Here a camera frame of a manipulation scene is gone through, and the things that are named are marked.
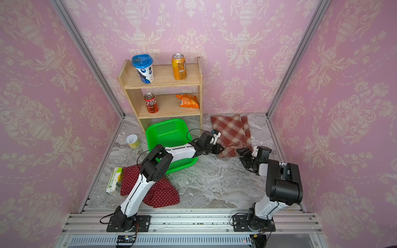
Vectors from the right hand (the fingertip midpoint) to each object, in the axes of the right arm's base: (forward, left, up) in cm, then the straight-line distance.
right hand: (238, 152), depth 95 cm
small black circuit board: (-40, +61, -5) cm, 73 cm away
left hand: (+4, +9, -1) cm, 10 cm away
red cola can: (+18, +50, +28) cm, 60 cm away
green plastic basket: (+20, +45, -2) cm, 50 cm away
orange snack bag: (+23, +29, +24) cm, 44 cm away
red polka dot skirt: (-23, +45, +1) cm, 51 cm away
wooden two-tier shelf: (+26, +42, +19) cm, 53 cm away
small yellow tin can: (+11, +67, +2) cm, 68 cm away
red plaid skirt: (+16, -1, -1) cm, 16 cm away
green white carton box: (-15, +71, +1) cm, 73 cm away
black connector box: (-44, -1, -5) cm, 44 cm away
